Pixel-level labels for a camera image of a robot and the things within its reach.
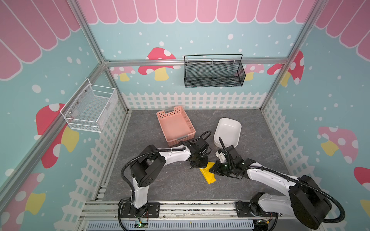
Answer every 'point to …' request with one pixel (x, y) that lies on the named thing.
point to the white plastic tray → (229, 130)
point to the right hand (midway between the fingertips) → (208, 170)
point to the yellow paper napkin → (209, 176)
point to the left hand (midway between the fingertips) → (205, 168)
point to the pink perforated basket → (176, 125)
